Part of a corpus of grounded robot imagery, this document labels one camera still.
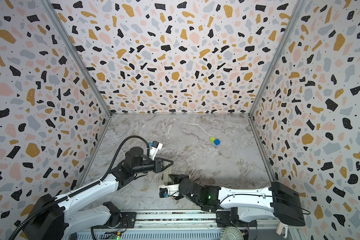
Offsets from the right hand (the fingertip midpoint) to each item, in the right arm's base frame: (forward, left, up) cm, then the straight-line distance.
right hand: (168, 175), depth 72 cm
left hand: (+5, -2, +3) cm, 6 cm away
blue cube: (+31, -29, -17) cm, 45 cm away
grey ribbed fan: (-21, -29, -16) cm, 39 cm away
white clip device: (-19, -54, -15) cm, 59 cm away
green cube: (+32, -25, -16) cm, 44 cm away
